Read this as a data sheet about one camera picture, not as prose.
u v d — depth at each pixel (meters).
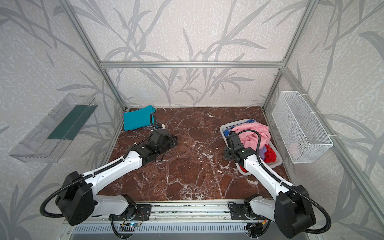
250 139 0.87
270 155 0.88
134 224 0.70
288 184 0.43
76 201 0.40
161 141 0.63
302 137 0.62
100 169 0.46
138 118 1.17
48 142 0.64
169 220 0.73
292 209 0.40
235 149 0.64
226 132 0.94
